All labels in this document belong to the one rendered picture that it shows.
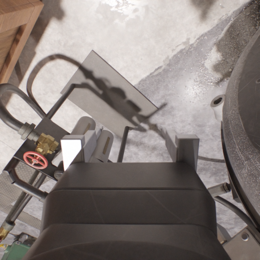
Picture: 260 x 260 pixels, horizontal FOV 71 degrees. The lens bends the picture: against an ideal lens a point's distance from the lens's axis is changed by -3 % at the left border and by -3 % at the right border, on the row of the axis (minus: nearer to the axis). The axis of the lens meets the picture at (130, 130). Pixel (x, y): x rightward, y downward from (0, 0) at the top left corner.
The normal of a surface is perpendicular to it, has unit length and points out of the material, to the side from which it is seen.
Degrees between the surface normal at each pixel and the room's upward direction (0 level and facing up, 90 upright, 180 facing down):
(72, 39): 0
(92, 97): 0
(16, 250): 90
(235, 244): 90
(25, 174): 0
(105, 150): 90
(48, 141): 60
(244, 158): 88
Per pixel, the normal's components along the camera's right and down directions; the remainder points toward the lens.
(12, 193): -0.13, 0.63
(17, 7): 0.67, -0.52
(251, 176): -0.94, -0.29
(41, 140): 0.51, -0.13
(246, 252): -0.74, -0.57
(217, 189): -0.73, -0.16
